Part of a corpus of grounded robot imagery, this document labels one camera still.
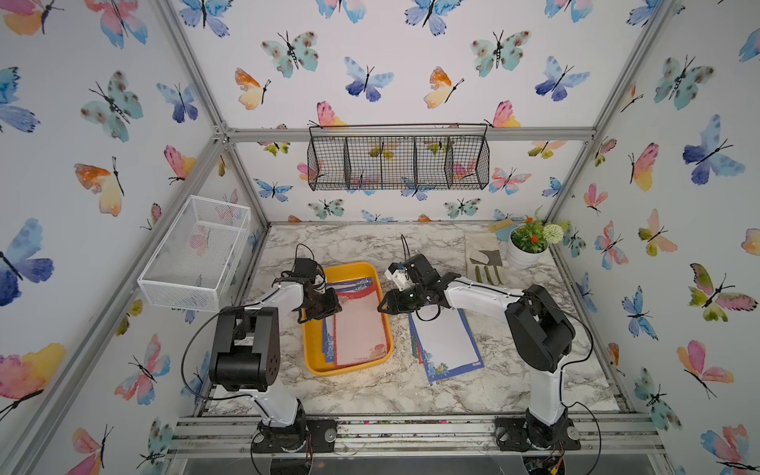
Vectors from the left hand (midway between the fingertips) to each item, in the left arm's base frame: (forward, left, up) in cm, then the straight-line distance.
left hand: (342, 305), depth 94 cm
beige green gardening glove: (+19, -50, -2) cm, 53 cm away
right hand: (-4, -13, +5) cm, 15 cm away
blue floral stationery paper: (-13, -31, -2) cm, 34 cm away
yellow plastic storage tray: (-8, +8, -2) cm, 12 cm away
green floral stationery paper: (-13, -22, -3) cm, 26 cm away
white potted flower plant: (+15, -60, +10) cm, 63 cm away
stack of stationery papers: (-9, -5, -3) cm, 10 cm away
